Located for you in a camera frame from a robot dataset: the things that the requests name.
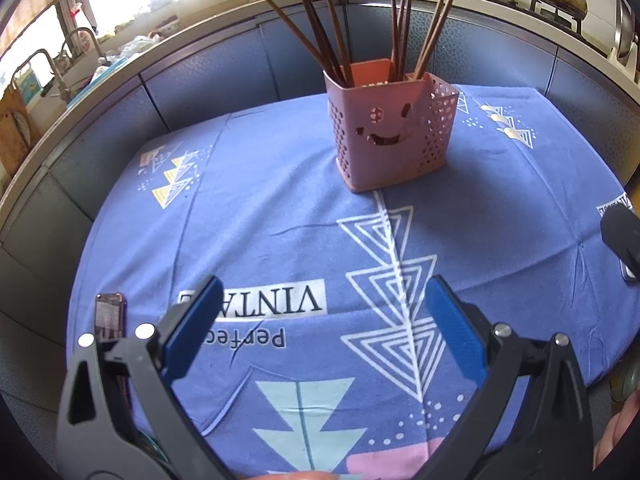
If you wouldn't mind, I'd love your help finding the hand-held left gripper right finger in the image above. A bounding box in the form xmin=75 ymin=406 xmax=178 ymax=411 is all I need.
xmin=425 ymin=275 xmax=596 ymax=480

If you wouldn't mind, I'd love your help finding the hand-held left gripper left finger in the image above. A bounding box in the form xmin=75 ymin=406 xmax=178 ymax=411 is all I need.
xmin=56 ymin=275 xmax=226 ymax=480

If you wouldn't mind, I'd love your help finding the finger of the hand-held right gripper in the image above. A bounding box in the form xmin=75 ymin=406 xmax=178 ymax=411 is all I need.
xmin=600 ymin=204 xmax=640 ymax=282

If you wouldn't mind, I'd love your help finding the pink plastic utensil holder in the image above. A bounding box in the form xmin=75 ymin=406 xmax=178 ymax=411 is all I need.
xmin=322 ymin=59 xmax=461 ymax=193

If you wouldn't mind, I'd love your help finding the bundle of wooden chopsticks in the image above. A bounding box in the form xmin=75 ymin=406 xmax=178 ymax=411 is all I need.
xmin=264 ymin=0 xmax=457 ymax=86

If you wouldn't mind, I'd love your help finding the person's right forearm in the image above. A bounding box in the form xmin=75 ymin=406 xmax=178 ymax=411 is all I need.
xmin=597 ymin=395 xmax=640 ymax=468

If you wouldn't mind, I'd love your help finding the smartphone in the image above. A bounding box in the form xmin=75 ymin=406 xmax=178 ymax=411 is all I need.
xmin=94 ymin=292 xmax=129 ymax=345

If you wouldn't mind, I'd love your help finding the blue printed tablecloth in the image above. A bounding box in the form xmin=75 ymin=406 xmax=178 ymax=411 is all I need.
xmin=65 ymin=85 xmax=640 ymax=480

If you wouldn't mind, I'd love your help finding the hanging metal wok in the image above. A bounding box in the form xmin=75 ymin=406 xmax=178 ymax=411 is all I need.
xmin=610 ymin=0 xmax=639 ymax=67

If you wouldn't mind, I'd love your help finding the wooden cutting board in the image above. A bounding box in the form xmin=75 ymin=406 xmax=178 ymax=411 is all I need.
xmin=0 ymin=85 xmax=44 ymax=177

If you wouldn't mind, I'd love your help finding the metal kitchen faucet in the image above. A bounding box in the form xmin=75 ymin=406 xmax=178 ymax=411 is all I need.
xmin=62 ymin=27 xmax=104 ymax=69
xmin=30 ymin=49 xmax=72 ymax=104

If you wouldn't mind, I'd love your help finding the grey kitchen countertop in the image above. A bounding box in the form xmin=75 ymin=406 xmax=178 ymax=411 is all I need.
xmin=0 ymin=0 xmax=640 ymax=211

